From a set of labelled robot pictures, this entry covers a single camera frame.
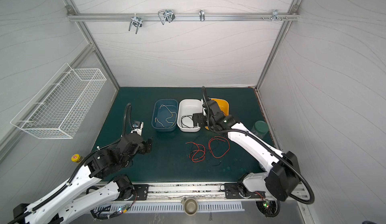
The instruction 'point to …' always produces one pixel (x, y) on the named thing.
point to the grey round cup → (190, 206)
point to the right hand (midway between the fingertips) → (203, 112)
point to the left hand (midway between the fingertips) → (146, 134)
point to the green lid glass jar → (260, 128)
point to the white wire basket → (57, 109)
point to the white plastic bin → (186, 108)
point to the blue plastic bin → (165, 117)
